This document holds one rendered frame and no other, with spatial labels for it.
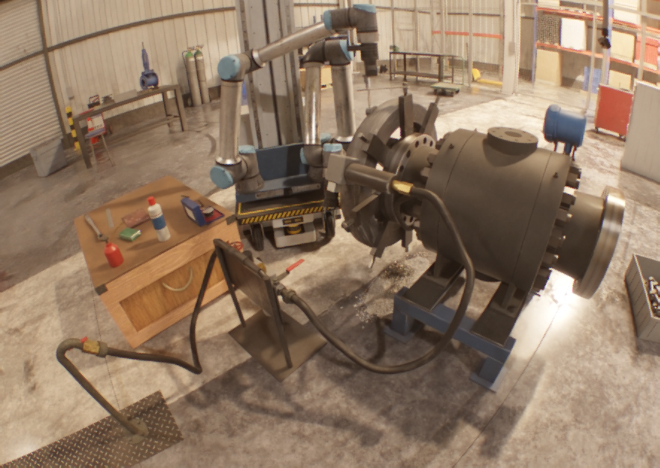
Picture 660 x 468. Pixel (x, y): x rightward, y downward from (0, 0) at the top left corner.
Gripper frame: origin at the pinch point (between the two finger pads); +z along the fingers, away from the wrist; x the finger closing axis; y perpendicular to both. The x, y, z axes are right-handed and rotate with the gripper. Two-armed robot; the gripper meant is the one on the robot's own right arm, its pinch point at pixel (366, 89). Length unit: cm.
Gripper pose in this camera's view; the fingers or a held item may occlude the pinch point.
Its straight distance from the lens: 143.8
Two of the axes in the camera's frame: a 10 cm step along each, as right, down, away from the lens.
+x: -0.4, -5.7, 8.2
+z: 1.2, 8.2, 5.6
